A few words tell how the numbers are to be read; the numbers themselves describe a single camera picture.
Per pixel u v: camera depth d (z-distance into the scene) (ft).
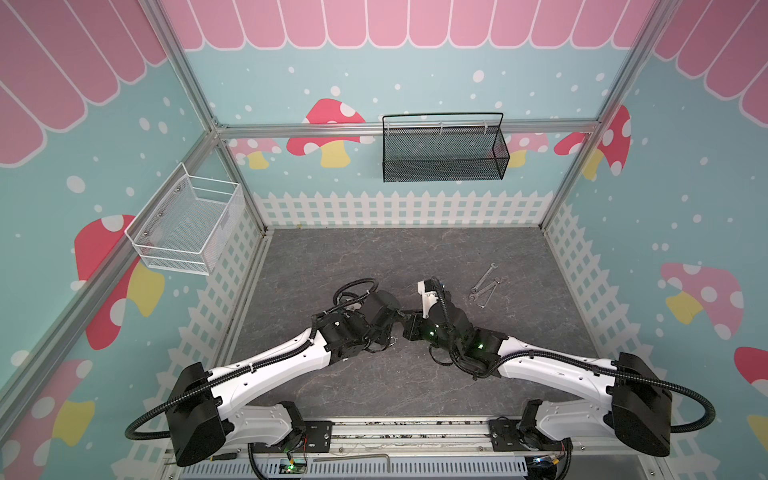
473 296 3.28
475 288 3.35
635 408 1.34
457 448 2.43
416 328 2.17
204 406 1.30
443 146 3.06
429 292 2.25
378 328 1.91
